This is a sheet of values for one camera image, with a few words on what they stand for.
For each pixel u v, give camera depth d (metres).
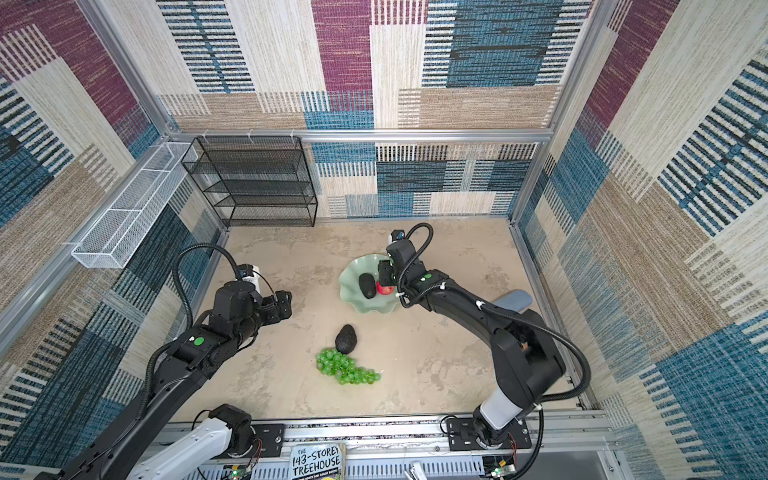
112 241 0.71
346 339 0.86
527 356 0.45
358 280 1.00
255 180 1.11
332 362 0.81
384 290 0.96
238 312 0.58
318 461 0.69
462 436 0.73
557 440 0.75
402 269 0.65
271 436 0.74
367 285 0.97
